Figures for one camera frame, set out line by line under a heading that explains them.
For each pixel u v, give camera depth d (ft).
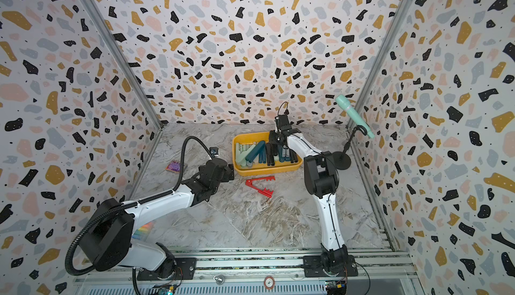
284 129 2.79
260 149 3.48
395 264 2.54
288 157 3.41
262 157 3.39
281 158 3.45
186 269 2.41
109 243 1.35
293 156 3.47
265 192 3.03
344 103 2.74
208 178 2.17
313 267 2.43
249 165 3.35
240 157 3.34
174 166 3.29
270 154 3.47
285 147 3.48
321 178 2.02
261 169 3.20
